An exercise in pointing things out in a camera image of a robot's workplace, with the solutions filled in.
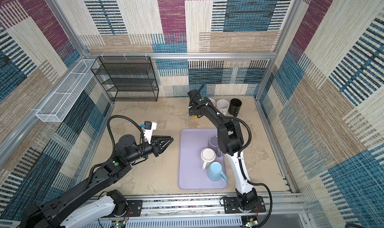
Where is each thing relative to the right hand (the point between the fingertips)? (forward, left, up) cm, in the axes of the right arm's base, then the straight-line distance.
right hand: (195, 112), depth 101 cm
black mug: (+6, -28, 0) cm, 28 cm away
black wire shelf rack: (+25, +48, +10) cm, 55 cm away
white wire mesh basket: (-15, +65, +26) cm, 72 cm away
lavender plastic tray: (-38, +4, -7) cm, 39 cm away
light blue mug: (-39, -8, -1) cm, 40 cm away
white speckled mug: (+5, -19, 0) cm, 20 cm away
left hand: (-30, +11, +18) cm, 37 cm away
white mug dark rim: (-29, -6, -2) cm, 30 cm away
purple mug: (-23, -9, 0) cm, 25 cm away
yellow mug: (-10, 0, +7) cm, 12 cm away
